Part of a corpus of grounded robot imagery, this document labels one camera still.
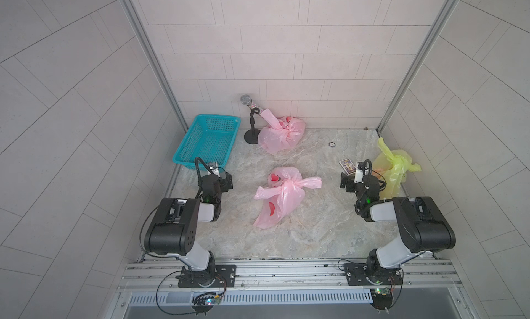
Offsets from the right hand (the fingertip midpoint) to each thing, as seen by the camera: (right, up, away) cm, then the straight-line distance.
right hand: (352, 170), depth 95 cm
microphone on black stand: (-49, +17, +17) cm, 55 cm away
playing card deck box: (0, +1, +4) cm, 4 cm away
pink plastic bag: (-33, -6, -21) cm, 39 cm away
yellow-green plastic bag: (+9, +3, -16) cm, 19 cm away
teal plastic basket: (-72, +15, +17) cm, 75 cm away
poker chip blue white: (-5, +12, +17) cm, 21 cm away
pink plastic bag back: (-33, +18, +7) cm, 38 cm away
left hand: (-61, 0, 0) cm, 61 cm away
